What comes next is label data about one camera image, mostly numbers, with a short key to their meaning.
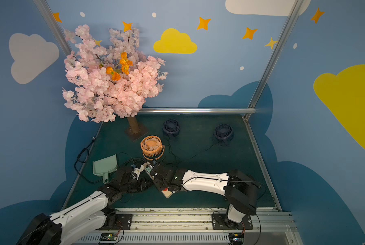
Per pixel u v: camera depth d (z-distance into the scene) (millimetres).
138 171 799
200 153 988
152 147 947
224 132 1034
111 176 901
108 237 718
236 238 720
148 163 914
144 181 768
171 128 1040
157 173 595
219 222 736
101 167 926
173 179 594
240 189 438
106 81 602
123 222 746
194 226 739
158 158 970
